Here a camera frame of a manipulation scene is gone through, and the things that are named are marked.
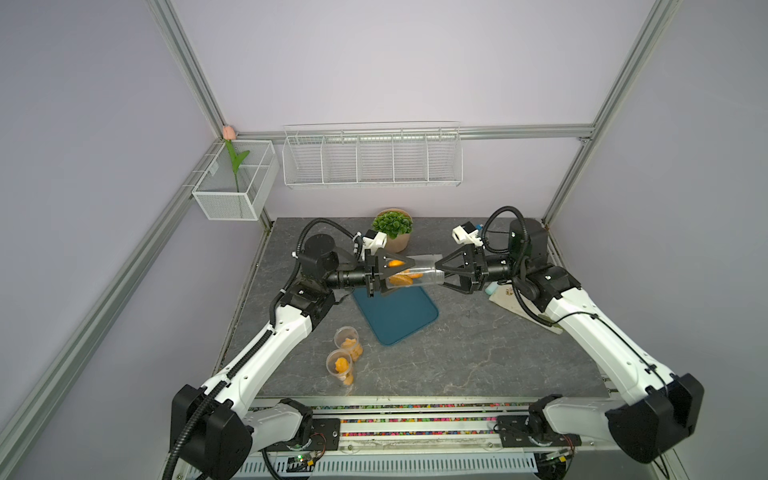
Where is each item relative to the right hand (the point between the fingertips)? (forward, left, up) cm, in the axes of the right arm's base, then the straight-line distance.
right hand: (436, 276), depth 62 cm
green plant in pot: (+34, +8, -20) cm, 40 cm away
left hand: (-1, +5, +2) cm, 5 cm away
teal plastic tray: (+9, +8, -35) cm, 37 cm away
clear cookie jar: (-1, +4, +1) cm, 5 cm away
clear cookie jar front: (-9, +24, -29) cm, 38 cm away
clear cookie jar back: (-1, +23, -30) cm, 38 cm away
